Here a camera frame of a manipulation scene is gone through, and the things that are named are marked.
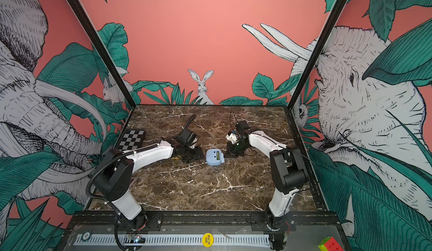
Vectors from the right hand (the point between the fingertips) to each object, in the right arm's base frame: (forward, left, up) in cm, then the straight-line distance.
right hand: (224, 153), depth 88 cm
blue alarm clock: (0, +7, -5) cm, 9 cm away
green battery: (+1, +4, -5) cm, 6 cm away
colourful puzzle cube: (-38, -43, -5) cm, 57 cm away
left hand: (-1, +11, -2) cm, 11 cm away
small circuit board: (-37, +37, -7) cm, 53 cm away
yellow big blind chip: (-37, +7, -8) cm, 38 cm away
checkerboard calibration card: (+11, +55, -3) cm, 56 cm away
